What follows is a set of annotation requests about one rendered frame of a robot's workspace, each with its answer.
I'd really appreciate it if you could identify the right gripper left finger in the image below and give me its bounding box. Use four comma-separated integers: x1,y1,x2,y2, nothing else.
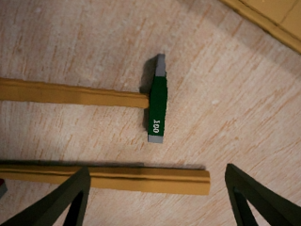
0,167,91,226

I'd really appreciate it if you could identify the hammer with dark red head and wooden handle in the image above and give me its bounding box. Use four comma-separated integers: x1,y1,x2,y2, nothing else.
0,164,211,198

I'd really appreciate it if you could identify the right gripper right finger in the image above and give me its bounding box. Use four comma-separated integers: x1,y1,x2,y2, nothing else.
225,163,301,226

